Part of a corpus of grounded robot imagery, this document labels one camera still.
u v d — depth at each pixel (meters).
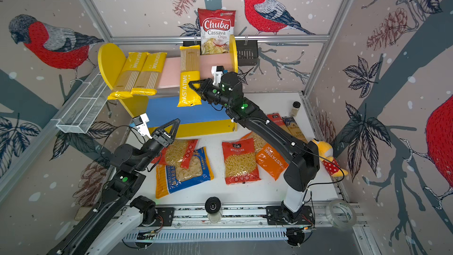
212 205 0.67
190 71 0.69
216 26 0.82
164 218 0.73
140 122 0.58
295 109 1.04
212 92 0.60
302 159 0.44
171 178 0.80
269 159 0.87
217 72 0.65
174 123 0.62
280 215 0.73
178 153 0.87
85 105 0.74
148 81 0.68
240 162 0.85
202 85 0.66
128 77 0.70
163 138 0.56
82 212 0.71
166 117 0.60
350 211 0.72
